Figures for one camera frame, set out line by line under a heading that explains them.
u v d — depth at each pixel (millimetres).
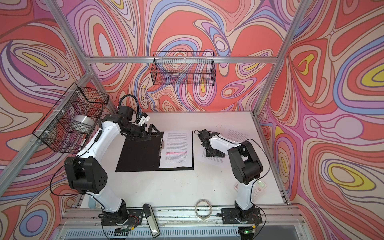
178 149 986
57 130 686
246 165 501
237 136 1052
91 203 750
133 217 725
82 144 717
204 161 934
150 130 723
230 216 722
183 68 845
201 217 745
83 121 732
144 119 782
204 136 804
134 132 710
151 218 701
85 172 450
